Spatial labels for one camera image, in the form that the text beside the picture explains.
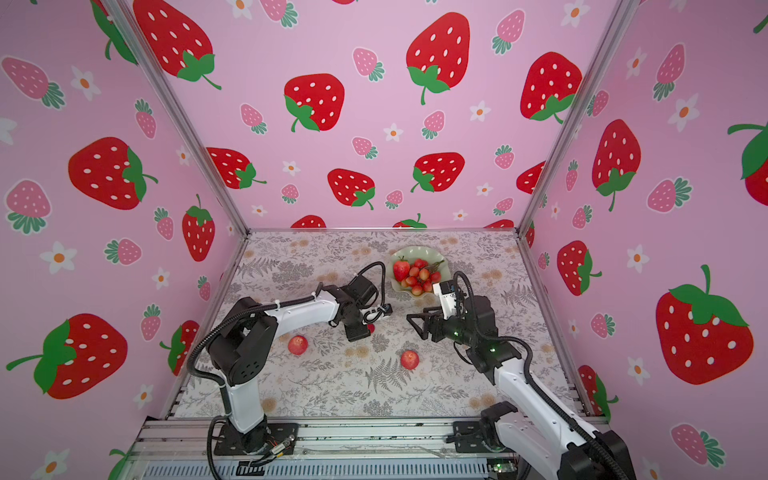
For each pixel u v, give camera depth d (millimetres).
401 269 1009
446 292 701
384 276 862
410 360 836
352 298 716
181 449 727
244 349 491
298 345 844
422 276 982
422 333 704
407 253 1086
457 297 699
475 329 603
